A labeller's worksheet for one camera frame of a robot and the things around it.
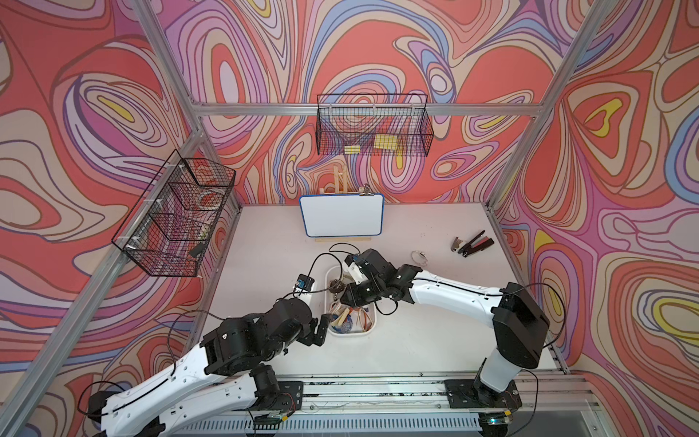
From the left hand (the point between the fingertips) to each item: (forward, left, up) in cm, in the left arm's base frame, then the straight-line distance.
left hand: (321, 314), depth 67 cm
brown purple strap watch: (+17, -3, -17) cm, 24 cm away
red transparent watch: (+6, -12, -18) cm, 22 cm away
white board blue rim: (+40, -4, -6) cm, 41 cm away
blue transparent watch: (+3, -6, -17) cm, 18 cm away
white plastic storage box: (+9, -3, -17) cm, 19 cm away
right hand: (+7, -6, -11) cm, 14 cm away
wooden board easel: (+64, -3, -12) cm, 65 cm away
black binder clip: (+40, -12, +6) cm, 42 cm away
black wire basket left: (+20, +43, +9) cm, 49 cm away
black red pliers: (+34, -52, -18) cm, 65 cm away
